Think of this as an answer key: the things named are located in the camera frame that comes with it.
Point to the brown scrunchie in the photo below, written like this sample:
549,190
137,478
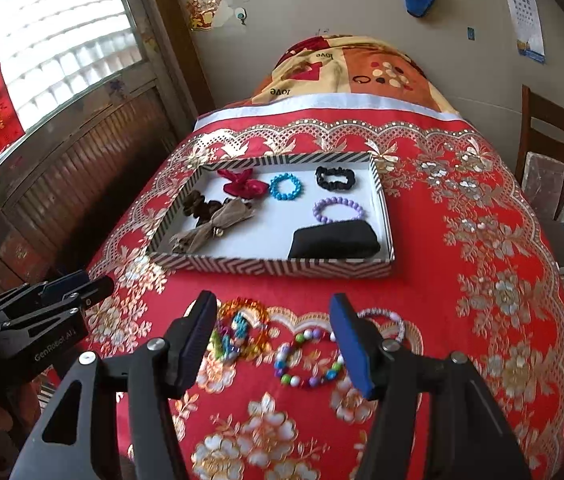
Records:
196,205

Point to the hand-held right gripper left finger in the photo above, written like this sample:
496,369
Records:
196,342

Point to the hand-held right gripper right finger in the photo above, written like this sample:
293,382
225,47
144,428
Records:
354,347

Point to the small blue wall sticker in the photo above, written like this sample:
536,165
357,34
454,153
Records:
471,33

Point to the window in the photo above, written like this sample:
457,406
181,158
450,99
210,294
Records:
61,25

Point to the white wall hook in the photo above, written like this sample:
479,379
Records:
241,14

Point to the black pouch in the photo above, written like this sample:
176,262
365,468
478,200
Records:
334,242

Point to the white wall calendar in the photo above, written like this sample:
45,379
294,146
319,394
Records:
524,5

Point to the wooden chair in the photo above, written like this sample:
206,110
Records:
552,120

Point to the brown wooden wall panel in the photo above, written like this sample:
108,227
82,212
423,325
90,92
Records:
86,160

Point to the striped cardboard box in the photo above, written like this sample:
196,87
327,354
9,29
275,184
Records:
272,220

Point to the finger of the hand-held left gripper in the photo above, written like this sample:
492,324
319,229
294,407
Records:
69,281
97,287

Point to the gold red wall sticker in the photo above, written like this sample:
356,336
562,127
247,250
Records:
201,10

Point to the black scrunchie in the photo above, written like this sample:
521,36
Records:
324,180

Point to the red floral tablecloth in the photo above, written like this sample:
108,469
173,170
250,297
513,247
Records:
462,285

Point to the pink plastic-wrapped cushion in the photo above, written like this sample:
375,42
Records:
544,185

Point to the orange printed blanket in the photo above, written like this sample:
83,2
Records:
392,91

